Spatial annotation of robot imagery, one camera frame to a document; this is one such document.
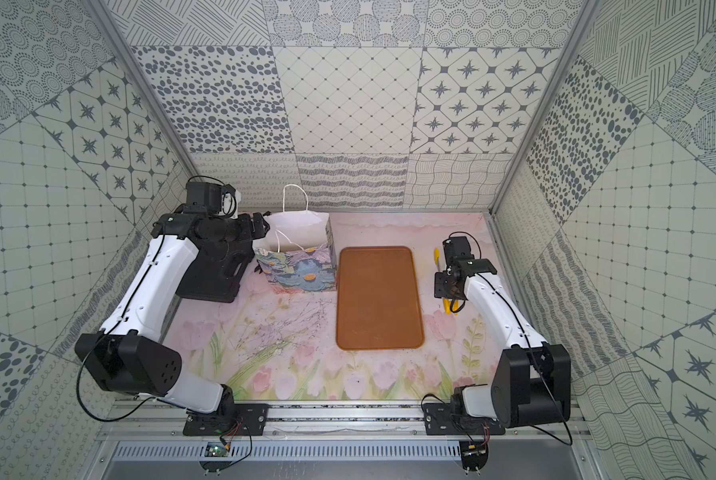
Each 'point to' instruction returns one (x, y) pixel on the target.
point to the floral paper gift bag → (299, 251)
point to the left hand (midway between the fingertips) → (263, 227)
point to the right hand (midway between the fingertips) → (451, 293)
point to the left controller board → (215, 449)
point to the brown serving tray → (377, 304)
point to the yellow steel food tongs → (447, 302)
